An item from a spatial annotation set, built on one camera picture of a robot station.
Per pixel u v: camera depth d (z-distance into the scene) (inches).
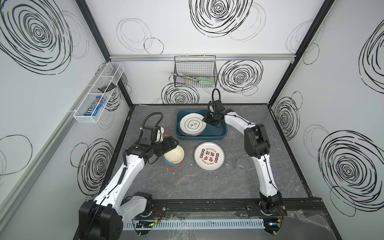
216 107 33.4
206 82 36.4
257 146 24.0
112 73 36.8
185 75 33.4
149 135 24.0
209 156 36.0
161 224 27.4
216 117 32.5
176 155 34.0
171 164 32.5
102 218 14.9
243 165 33.9
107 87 29.8
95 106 28.2
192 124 41.4
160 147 26.8
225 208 29.7
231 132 39.8
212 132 39.2
